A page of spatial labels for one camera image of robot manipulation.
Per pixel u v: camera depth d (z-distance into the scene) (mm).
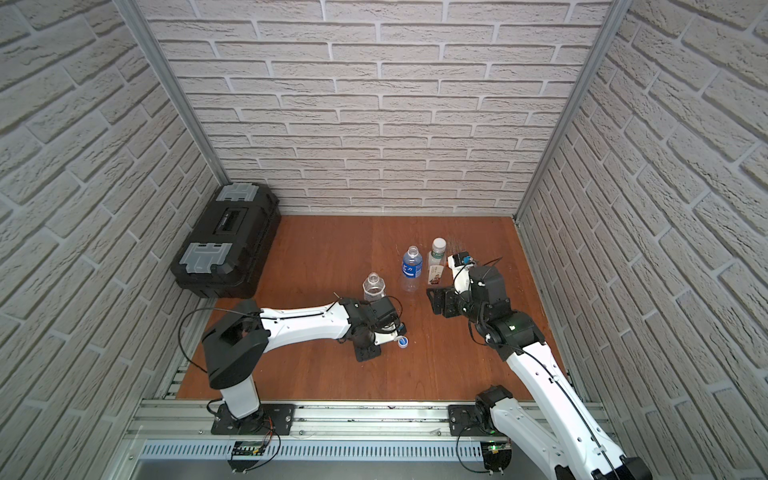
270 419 725
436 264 929
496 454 706
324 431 728
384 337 761
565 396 430
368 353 743
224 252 855
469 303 599
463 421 736
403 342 854
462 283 643
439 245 858
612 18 698
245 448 725
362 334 623
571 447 401
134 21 705
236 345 458
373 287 799
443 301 638
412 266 874
